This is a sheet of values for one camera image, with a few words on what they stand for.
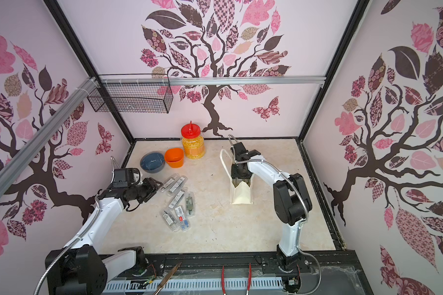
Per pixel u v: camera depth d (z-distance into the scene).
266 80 1.80
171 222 0.85
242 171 0.79
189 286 0.70
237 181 0.83
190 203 0.90
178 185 0.97
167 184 0.97
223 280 0.70
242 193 0.90
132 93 0.95
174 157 1.10
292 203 0.50
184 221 0.85
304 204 0.44
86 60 0.82
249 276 0.69
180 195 0.92
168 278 0.71
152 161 1.06
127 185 0.64
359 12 0.70
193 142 1.01
